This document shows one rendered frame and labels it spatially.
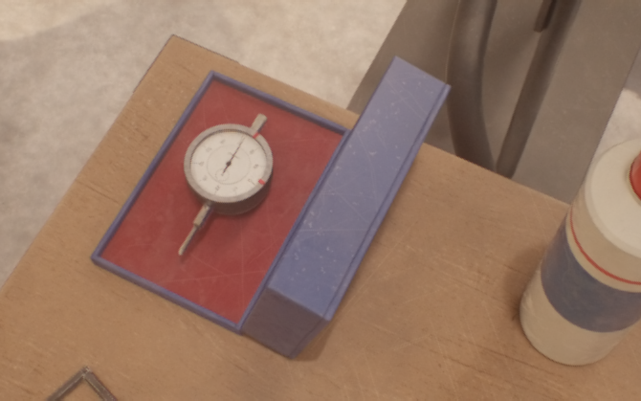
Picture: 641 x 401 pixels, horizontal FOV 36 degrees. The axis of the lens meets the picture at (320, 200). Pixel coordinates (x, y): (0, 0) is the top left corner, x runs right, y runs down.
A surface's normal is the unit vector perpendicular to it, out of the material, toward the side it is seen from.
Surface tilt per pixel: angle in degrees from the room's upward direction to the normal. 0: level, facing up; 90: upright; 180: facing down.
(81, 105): 0
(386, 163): 13
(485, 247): 0
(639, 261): 90
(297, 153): 0
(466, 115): 51
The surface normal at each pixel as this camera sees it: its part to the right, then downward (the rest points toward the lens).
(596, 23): 0.00, -0.43
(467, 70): 0.04, 0.27
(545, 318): -0.84, 0.48
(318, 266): 0.20, -0.33
